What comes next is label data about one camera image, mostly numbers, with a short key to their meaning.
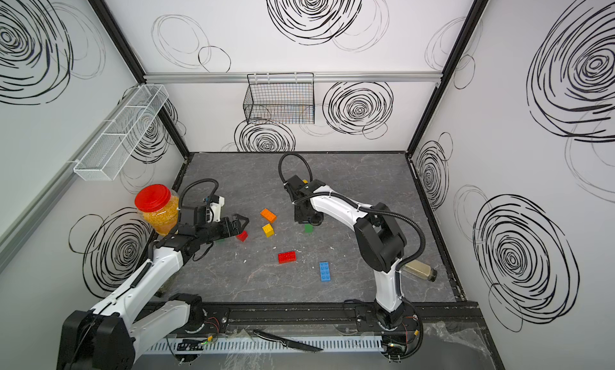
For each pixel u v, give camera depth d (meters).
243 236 0.92
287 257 0.85
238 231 0.74
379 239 0.49
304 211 0.66
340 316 0.75
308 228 0.93
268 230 0.91
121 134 0.72
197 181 0.64
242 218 0.78
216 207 0.75
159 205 0.79
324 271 0.83
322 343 0.71
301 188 0.70
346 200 0.56
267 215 0.96
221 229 0.73
